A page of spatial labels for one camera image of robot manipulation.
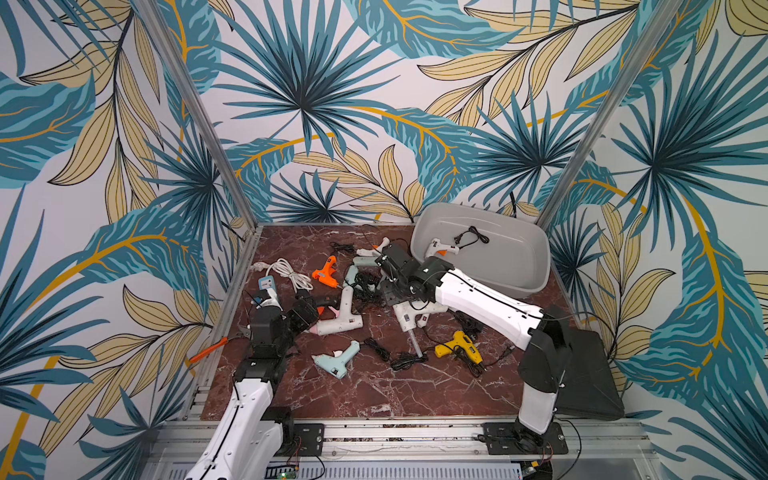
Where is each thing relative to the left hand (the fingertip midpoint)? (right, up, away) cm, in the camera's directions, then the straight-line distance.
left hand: (304, 308), depth 82 cm
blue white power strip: (-17, +6, +16) cm, 24 cm away
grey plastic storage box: (+68, +17, +31) cm, 76 cm away
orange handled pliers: (-30, -14, +3) cm, 33 cm away
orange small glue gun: (+1, +8, +21) cm, 22 cm away
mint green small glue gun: (+8, -16, +2) cm, 18 cm away
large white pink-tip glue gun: (+10, -5, +8) cm, 13 cm away
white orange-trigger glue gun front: (+41, +18, +28) cm, 53 cm away
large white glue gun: (+29, -2, -4) cm, 29 cm away
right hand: (+24, +5, +1) cm, 25 cm away
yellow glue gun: (+45, -10, +5) cm, 46 cm away
